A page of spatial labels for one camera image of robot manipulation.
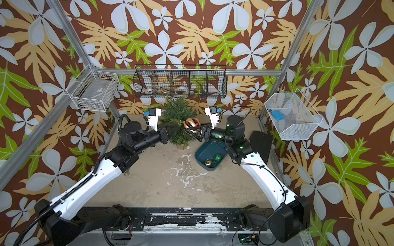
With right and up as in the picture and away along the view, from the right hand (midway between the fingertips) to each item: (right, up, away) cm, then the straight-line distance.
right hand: (191, 129), depth 65 cm
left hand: (-6, +2, -1) cm, 6 cm away
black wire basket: (-10, +32, +32) cm, 46 cm away
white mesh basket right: (+56, +6, +13) cm, 58 cm away
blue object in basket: (+49, +9, +21) cm, 54 cm away
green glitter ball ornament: (+15, -17, +27) cm, 35 cm away
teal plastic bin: (+12, -17, +36) cm, 41 cm away
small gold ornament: (+9, -20, +26) cm, 34 cm away
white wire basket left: (-57, +23, +22) cm, 66 cm away
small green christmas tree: (-7, +10, +12) cm, 17 cm away
